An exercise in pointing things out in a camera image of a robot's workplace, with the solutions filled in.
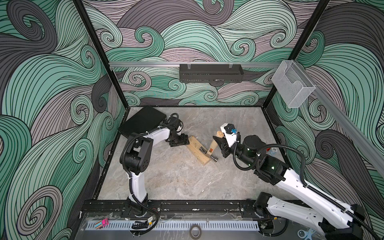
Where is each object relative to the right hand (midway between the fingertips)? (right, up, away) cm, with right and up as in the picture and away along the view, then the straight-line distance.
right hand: (214, 136), depth 66 cm
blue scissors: (+42, -45, 0) cm, 62 cm away
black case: (-43, +7, +42) cm, 60 cm away
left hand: (-15, -7, +30) cm, 34 cm away
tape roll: (-11, -44, 0) cm, 45 cm away
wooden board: (-8, -9, +27) cm, 30 cm away
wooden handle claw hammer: (+1, -6, +7) cm, 9 cm away
